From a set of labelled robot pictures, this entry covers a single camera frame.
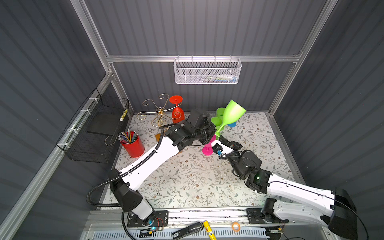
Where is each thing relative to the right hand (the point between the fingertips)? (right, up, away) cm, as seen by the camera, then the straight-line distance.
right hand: (225, 136), depth 68 cm
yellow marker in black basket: (-54, +11, +15) cm, 57 cm away
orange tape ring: (+7, -44, +3) cm, 44 cm away
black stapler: (-16, -43, 0) cm, 46 cm away
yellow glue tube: (-7, -45, +2) cm, 45 cm away
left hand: (-2, +4, +1) cm, 4 cm away
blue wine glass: (+15, +6, +44) cm, 47 cm away
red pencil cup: (-50, -5, +17) cm, 53 cm away
